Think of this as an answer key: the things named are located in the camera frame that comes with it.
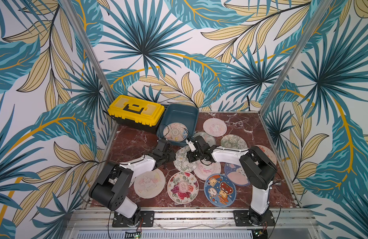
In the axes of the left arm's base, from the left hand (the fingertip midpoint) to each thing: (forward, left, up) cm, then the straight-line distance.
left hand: (172, 156), depth 92 cm
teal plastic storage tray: (+36, -8, 0) cm, 37 cm away
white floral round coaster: (-3, -6, -3) cm, 7 cm away
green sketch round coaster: (+14, -41, -3) cm, 44 cm away
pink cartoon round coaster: (-6, -20, -3) cm, 21 cm away
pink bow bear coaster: (+5, -62, -3) cm, 63 cm away
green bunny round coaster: (+16, -23, -2) cm, 28 cm away
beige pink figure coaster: (-16, +12, -3) cm, 20 cm away
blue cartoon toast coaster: (-19, -28, -3) cm, 33 cm away
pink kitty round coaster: (+26, -30, -2) cm, 39 cm away
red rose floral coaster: (-18, -7, -3) cm, 19 cm away
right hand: (+2, -9, -2) cm, 10 cm away
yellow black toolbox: (+23, +24, +14) cm, 36 cm away
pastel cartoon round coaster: (+20, -1, -2) cm, 21 cm away
